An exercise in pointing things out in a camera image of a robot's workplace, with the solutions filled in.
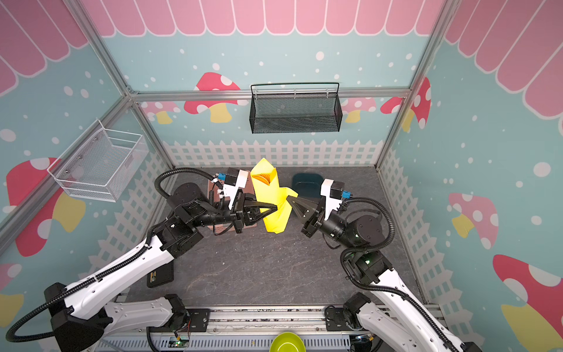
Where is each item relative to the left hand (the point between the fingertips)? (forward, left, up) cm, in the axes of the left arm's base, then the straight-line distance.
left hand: (276, 213), depth 53 cm
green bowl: (-23, -3, -40) cm, 46 cm away
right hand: (+3, -3, +2) cm, 5 cm away
